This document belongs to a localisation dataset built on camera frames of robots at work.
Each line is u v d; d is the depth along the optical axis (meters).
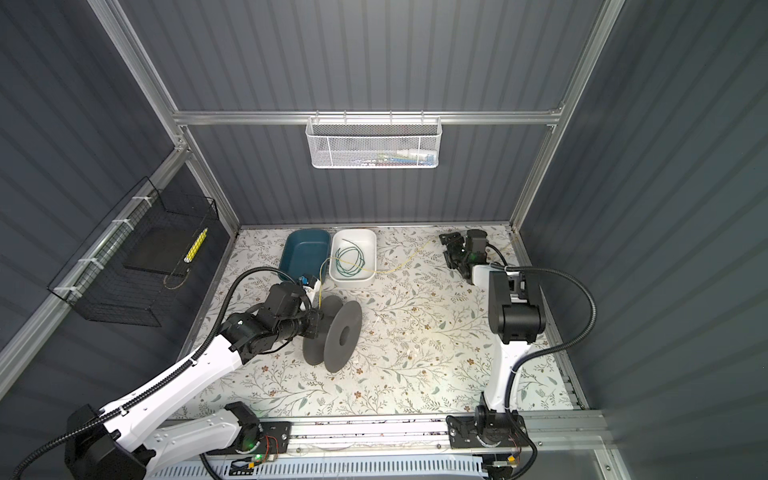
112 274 0.68
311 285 0.70
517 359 0.58
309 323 0.68
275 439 0.72
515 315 0.55
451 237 0.94
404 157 0.91
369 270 1.07
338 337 0.77
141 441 0.40
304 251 1.12
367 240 1.14
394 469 0.77
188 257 0.74
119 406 0.41
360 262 1.08
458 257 0.92
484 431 0.67
